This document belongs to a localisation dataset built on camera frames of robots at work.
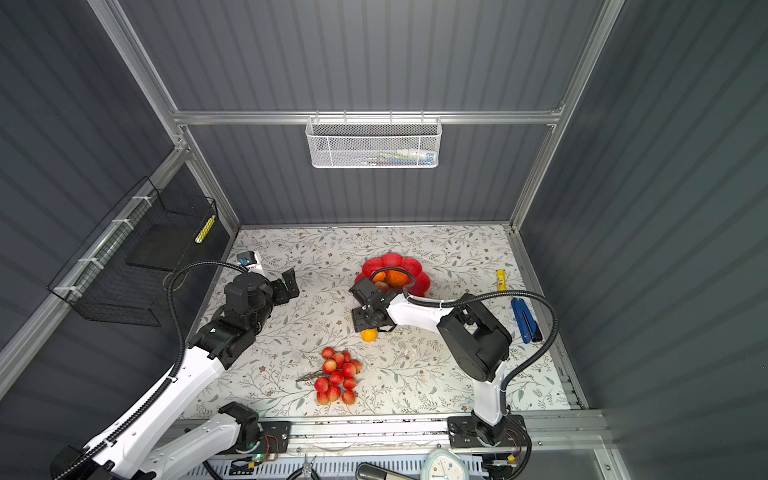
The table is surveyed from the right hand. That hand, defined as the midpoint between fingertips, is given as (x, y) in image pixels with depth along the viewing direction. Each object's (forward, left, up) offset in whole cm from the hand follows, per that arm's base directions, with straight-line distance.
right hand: (365, 322), depth 92 cm
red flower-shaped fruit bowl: (+22, -8, +3) cm, 24 cm away
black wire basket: (0, +56, +28) cm, 63 cm away
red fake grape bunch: (-19, +5, +3) cm, 20 cm away
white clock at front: (-36, -20, +1) cm, 42 cm away
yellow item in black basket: (+14, +43, +27) cm, 53 cm away
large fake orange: (+14, -10, +4) cm, 18 cm away
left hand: (+2, +21, +23) cm, 31 cm away
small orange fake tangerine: (-5, -2, +2) cm, 6 cm away
